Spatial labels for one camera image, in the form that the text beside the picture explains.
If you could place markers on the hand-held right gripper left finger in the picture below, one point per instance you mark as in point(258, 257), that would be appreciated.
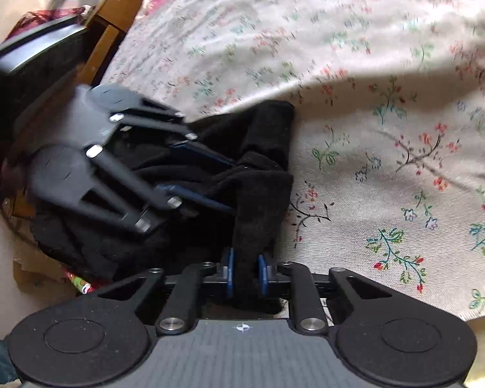
point(228, 275)

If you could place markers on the black pants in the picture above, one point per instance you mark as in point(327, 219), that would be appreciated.
point(258, 194)

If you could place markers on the brown cardboard piece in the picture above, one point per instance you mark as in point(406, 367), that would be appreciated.
point(40, 268)

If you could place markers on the pink floral cloth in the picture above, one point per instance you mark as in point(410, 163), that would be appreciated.
point(44, 15)

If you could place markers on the white floral bed sheet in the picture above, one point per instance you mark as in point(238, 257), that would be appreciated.
point(347, 89)

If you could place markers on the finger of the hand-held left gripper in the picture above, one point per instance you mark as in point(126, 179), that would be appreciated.
point(202, 201)
point(210, 155)

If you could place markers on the colourful wrapper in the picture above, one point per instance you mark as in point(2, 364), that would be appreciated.
point(79, 283)

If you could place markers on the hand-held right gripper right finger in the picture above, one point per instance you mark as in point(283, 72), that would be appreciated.
point(262, 277)

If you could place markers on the black television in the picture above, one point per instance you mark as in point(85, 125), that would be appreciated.
point(32, 60)

